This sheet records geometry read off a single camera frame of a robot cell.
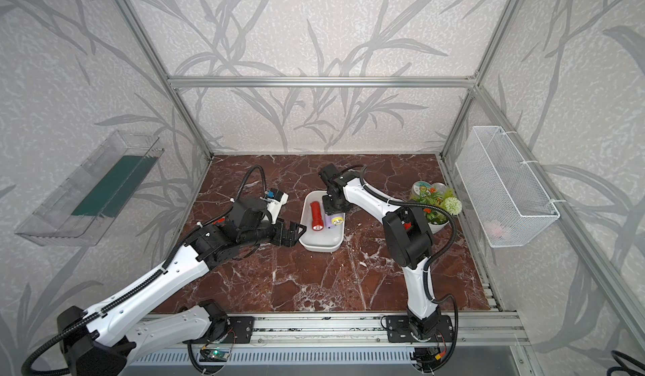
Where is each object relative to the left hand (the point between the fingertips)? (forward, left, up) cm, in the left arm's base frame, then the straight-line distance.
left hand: (296, 227), depth 73 cm
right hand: (+16, -10, -14) cm, 24 cm away
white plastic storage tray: (+8, -8, -19) cm, 22 cm away
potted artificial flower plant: (+15, -50, -7) cm, 52 cm away
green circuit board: (-29, +23, -22) cm, 43 cm away
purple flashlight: (+9, -11, -13) cm, 20 cm away
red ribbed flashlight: (+14, -4, -18) cm, 23 cm away
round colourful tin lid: (+24, -46, -12) cm, 53 cm away
